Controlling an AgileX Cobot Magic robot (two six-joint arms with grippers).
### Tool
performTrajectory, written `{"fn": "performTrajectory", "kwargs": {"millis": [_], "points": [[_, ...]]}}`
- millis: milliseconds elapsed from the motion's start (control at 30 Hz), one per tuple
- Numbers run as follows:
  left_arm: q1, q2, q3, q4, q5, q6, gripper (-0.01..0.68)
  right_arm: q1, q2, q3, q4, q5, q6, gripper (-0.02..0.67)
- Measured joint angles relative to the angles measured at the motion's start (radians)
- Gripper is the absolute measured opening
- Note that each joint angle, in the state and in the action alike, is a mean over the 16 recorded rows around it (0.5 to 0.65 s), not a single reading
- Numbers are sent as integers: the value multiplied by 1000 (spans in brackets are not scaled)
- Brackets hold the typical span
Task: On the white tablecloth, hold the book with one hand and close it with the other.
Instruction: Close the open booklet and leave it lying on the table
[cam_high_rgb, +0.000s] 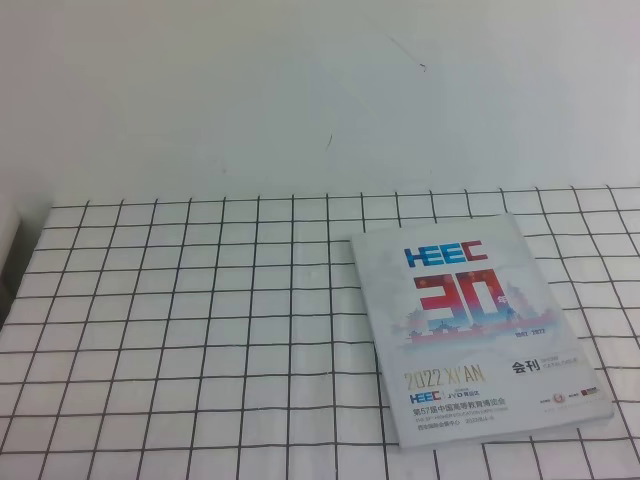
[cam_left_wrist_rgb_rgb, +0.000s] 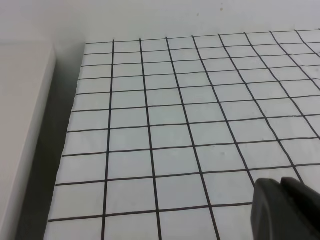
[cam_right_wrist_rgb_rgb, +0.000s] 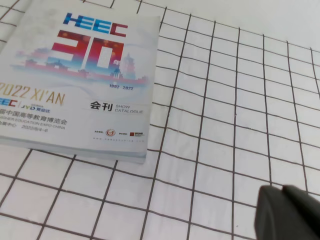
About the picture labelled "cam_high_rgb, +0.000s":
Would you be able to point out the white HEEC catalogue book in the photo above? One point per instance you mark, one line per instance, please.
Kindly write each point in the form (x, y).
(471, 342)

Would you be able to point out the white black-grid tablecloth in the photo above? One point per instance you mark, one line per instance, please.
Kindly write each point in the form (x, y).
(227, 339)

